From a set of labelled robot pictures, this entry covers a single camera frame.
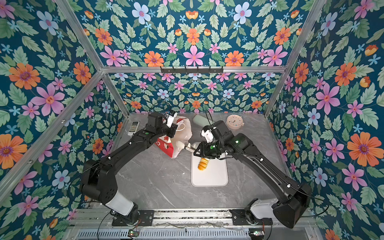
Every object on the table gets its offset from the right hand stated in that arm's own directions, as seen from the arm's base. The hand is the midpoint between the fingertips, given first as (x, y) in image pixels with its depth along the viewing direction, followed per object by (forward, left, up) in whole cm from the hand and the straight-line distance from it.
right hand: (196, 152), depth 68 cm
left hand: (+22, +11, -2) cm, 25 cm away
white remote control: (+36, +49, -24) cm, 66 cm away
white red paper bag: (+24, +10, -16) cm, 30 cm away
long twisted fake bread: (+6, -3, -24) cm, 25 cm away
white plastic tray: (0, -10, -26) cm, 28 cm away
